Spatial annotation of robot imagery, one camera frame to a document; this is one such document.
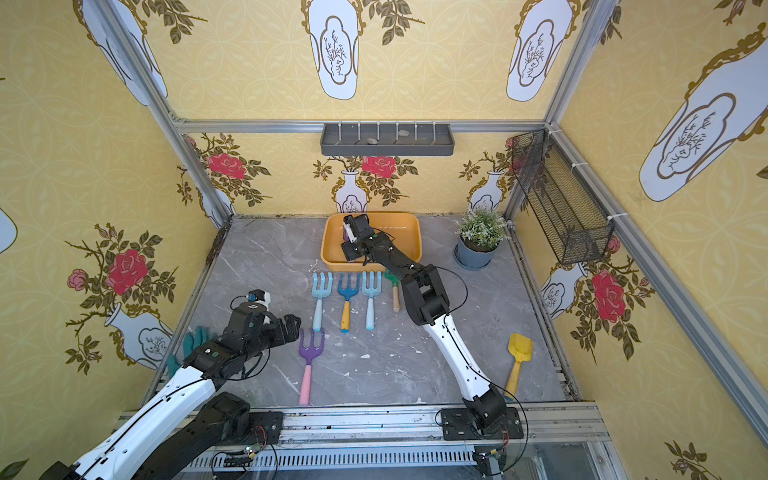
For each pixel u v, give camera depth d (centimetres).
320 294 98
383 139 92
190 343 87
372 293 98
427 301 69
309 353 86
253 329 63
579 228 82
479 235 94
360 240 88
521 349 86
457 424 75
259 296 73
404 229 114
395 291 98
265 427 73
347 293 98
